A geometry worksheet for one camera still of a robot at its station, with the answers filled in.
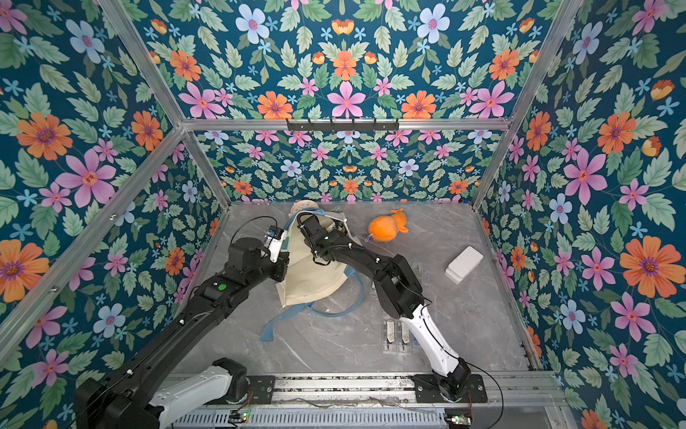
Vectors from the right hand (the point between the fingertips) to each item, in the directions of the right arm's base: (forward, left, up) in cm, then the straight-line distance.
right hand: (321, 234), depth 99 cm
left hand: (-17, +5, +12) cm, 22 cm away
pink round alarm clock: (+20, +12, -4) cm, 24 cm away
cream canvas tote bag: (-16, +4, -4) cm, 17 cm away
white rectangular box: (-7, -53, -8) cm, 54 cm away
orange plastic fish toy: (+4, -24, -1) cm, 24 cm away
